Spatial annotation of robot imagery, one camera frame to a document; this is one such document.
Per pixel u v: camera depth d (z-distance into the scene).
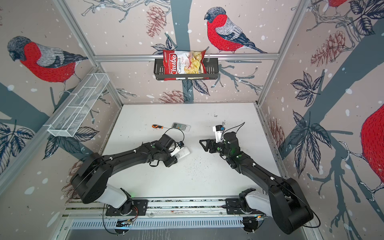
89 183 0.43
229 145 0.64
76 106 0.77
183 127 1.04
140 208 0.73
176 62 0.87
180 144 0.80
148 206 0.75
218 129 0.75
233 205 0.73
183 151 0.88
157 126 1.04
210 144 0.73
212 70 0.95
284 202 0.41
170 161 0.78
